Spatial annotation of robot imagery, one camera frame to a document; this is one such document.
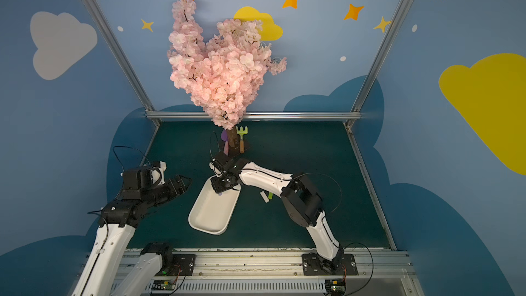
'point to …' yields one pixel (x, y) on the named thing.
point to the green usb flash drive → (270, 195)
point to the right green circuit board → (335, 287)
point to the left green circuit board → (163, 285)
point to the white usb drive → (264, 196)
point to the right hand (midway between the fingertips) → (217, 185)
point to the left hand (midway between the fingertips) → (185, 181)
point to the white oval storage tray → (211, 212)
